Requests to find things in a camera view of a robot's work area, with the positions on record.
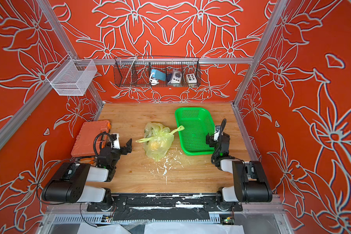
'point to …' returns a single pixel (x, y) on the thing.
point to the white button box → (191, 78)
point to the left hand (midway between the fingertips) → (124, 138)
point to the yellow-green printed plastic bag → (158, 140)
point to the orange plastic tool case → (84, 146)
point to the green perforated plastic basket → (197, 122)
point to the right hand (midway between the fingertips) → (213, 132)
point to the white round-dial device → (176, 76)
